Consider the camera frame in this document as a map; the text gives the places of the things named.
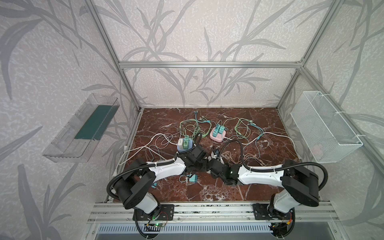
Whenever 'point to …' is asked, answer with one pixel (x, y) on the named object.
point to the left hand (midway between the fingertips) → (208, 162)
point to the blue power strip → (184, 144)
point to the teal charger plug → (193, 178)
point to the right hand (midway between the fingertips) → (212, 162)
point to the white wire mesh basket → (326, 137)
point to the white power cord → (146, 145)
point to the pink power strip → (220, 137)
